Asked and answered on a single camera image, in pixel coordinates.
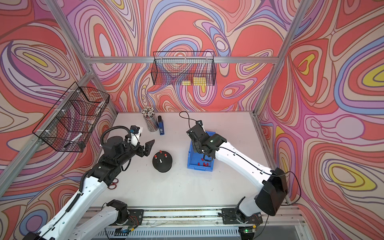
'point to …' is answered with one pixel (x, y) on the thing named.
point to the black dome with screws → (162, 161)
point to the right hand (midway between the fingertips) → (202, 145)
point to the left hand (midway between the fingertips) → (148, 137)
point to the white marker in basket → (67, 143)
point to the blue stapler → (161, 125)
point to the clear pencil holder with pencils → (152, 123)
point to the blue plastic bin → (200, 161)
